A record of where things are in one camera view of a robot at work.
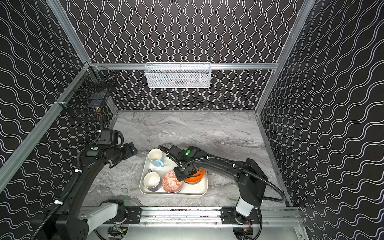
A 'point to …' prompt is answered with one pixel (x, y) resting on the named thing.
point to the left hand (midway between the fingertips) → (131, 152)
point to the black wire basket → (89, 90)
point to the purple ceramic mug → (151, 180)
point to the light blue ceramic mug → (155, 155)
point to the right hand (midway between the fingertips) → (182, 177)
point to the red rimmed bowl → (170, 183)
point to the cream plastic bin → (199, 189)
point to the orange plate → (196, 178)
